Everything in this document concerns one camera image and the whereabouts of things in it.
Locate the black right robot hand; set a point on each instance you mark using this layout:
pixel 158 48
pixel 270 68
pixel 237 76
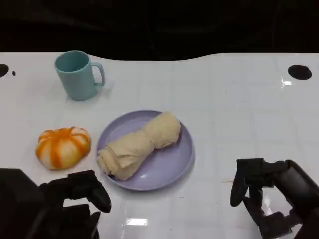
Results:
pixel 296 181

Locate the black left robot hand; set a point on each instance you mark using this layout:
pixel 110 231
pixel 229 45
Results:
pixel 22 209

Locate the beige towel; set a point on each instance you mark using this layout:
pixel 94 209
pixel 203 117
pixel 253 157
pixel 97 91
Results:
pixel 139 144

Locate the orange and white bread roll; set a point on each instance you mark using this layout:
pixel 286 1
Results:
pixel 62 149

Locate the lilac plate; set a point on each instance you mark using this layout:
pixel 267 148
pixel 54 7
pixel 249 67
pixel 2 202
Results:
pixel 164 164

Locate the pale green mug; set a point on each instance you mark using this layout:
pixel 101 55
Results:
pixel 79 82

